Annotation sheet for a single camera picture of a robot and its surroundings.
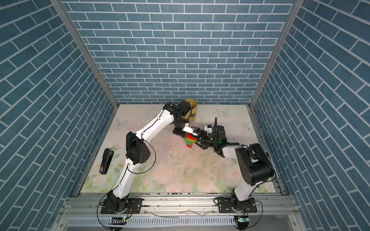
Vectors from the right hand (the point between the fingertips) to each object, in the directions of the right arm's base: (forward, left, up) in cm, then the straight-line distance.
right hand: (193, 138), depth 88 cm
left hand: (+4, +4, +1) cm, 5 cm away
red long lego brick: (0, +3, +3) cm, 4 cm away
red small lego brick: (0, +3, -9) cm, 10 cm away
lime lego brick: (-1, +2, -2) cm, 3 cm away
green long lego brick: (0, +5, 0) cm, 5 cm away
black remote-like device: (-13, +52, -7) cm, 54 cm away
